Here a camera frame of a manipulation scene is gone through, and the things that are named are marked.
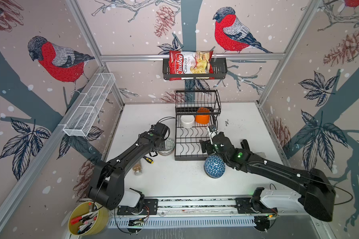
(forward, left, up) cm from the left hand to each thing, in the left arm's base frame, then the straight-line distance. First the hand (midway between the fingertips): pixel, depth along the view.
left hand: (157, 145), depth 86 cm
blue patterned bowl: (-11, -33, -5) cm, 35 cm away
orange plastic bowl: (+25, -31, -7) cm, 41 cm away
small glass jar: (-11, +11, -6) cm, 17 cm away
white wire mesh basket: (+3, +36, +22) cm, 42 cm away
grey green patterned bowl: (+2, -7, -5) cm, 9 cm away
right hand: (-1, -28, +7) cm, 28 cm away
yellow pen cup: (-35, +26, +1) cm, 44 cm away
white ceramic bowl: (+19, -19, -1) cm, 27 cm away
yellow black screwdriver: (-5, +6, -8) cm, 11 cm away
